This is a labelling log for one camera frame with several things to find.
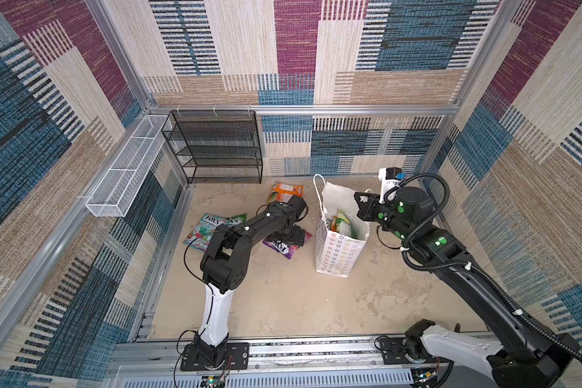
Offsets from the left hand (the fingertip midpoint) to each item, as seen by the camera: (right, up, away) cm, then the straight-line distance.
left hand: (289, 237), depth 96 cm
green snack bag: (+19, +6, -10) cm, 22 cm away
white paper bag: (+15, -2, -19) cm, 24 cm away
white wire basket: (-50, +17, -25) cm, 58 cm away
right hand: (+19, +15, -26) cm, 36 cm away
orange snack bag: (-3, +18, +16) cm, 24 cm away
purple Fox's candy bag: (-1, -4, -2) cm, 5 cm away
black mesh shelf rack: (-33, +39, +15) cm, 53 cm away
